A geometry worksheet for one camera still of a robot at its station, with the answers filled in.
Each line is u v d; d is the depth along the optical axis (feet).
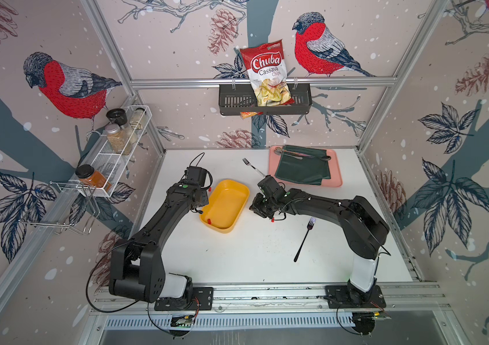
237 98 3.11
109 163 2.45
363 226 1.56
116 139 2.34
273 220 3.04
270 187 2.38
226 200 3.32
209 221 3.03
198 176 2.24
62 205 1.90
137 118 2.83
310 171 3.62
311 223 3.03
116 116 2.42
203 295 2.42
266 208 2.56
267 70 2.72
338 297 2.40
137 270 1.36
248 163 3.77
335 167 3.67
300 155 3.89
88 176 1.95
